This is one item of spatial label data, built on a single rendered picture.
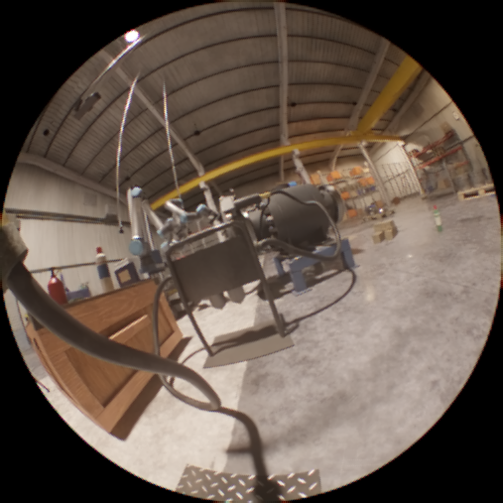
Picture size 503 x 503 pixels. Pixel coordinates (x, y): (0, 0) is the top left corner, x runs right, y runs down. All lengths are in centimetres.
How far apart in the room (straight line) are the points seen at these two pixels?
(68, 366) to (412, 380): 92
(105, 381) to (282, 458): 58
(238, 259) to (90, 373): 75
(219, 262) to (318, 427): 65
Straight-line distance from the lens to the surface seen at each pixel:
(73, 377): 64
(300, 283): 116
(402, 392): 49
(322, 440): 44
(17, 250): 17
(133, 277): 92
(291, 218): 126
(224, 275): 65
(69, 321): 19
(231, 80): 880
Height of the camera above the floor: 43
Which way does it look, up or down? 1 degrees down
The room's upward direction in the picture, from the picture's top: 20 degrees counter-clockwise
